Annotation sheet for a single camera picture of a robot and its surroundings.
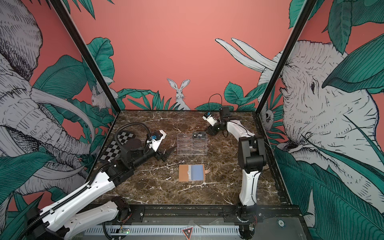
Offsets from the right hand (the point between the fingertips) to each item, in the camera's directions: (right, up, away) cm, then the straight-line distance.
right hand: (208, 125), depth 99 cm
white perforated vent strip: (-25, -50, -28) cm, 63 cm away
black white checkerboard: (-60, -15, -5) cm, 62 cm away
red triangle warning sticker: (-12, -50, -30) cm, 59 cm away
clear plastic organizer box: (-9, -12, -3) cm, 15 cm away
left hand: (-21, -6, -28) cm, 35 cm away
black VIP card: (-6, -6, -3) cm, 9 cm away
